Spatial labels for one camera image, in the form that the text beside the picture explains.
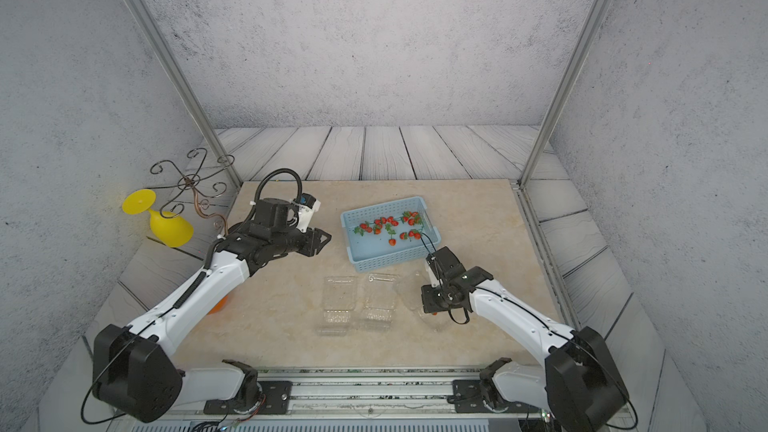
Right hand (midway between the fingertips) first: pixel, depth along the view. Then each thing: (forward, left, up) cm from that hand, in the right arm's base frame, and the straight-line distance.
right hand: (430, 301), depth 83 cm
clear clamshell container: (+3, +27, -7) cm, 28 cm away
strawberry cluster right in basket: (+33, +4, -4) cm, 33 cm away
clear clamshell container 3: (+6, +6, -7) cm, 11 cm away
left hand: (+12, +27, +14) cm, 33 cm away
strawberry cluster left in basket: (+30, +16, -5) cm, 34 cm away
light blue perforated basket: (+26, +12, -5) cm, 29 cm away
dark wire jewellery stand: (+20, +63, +26) cm, 71 cm away
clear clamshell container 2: (+2, +14, -6) cm, 15 cm away
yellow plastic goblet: (+12, +68, +18) cm, 71 cm away
